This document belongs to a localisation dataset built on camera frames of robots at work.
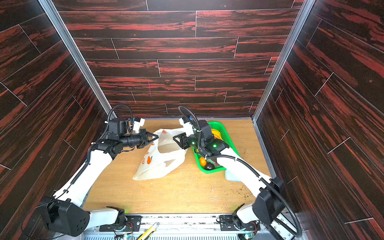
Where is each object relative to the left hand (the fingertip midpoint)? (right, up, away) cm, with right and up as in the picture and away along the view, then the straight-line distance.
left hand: (159, 137), depth 73 cm
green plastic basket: (+32, -18, +14) cm, 40 cm away
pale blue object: (+40, -25, +17) cm, 50 cm away
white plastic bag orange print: (+4, -8, -5) cm, 10 cm away
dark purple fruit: (+27, -18, +15) cm, 36 cm away
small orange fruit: (+23, -16, +18) cm, 33 cm away
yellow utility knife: (-6, -47, -3) cm, 47 cm away
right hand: (+9, +1, +1) cm, 10 cm away
